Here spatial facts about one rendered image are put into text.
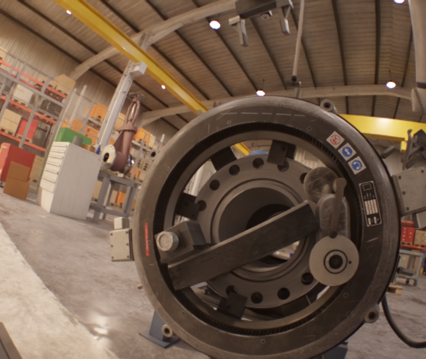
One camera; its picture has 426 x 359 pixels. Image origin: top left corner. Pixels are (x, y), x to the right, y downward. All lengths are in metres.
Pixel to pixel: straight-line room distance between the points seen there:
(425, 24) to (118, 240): 1.24
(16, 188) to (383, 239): 4.79
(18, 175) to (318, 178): 4.61
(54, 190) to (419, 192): 4.20
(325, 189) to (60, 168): 3.97
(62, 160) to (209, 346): 3.86
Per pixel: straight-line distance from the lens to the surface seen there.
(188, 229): 0.59
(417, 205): 0.67
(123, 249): 0.83
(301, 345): 0.63
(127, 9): 11.07
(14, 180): 4.82
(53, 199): 4.24
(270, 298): 0.73
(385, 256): 0.61
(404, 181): 0.67
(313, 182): 0.64
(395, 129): 12.57
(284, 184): 0.74
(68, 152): 4.25
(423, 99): 0.98
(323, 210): 0.59
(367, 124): 12.48
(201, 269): 0.62
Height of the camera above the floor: 0.59
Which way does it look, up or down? 9 degrees up
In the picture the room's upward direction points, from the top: 15 degrees clockwise
